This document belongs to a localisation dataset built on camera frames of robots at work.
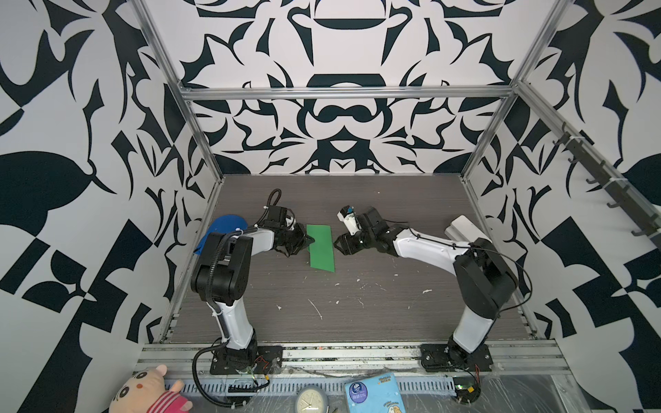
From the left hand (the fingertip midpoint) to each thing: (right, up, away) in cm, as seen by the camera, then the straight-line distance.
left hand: (317, 234), depth 95 cm
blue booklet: (+17, -36, -30) cm, 50 cm away
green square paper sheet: (+2, -5, -4) cm, 7 cm away
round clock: (0, -37, -30) cm, 48 cm away
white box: (+53, +2, +2) cm, 54 cm away
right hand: (+8, -1, -6) cm, 10 cm away
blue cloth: (-36, +3, +5) cm, 36 cm away
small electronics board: (+42, -39, -24) cm, 62 cm away
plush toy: (-39, -34, -32) cm, 61 cm away
